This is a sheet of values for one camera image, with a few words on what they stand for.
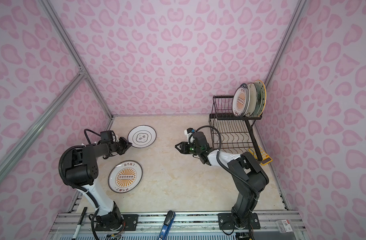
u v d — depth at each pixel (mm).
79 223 729
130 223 725
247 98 801
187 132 836
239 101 903
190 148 797
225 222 734
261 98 801
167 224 691
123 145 902
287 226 703
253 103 840
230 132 1068
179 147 895
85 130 841
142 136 1068
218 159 548
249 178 470
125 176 884
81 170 522
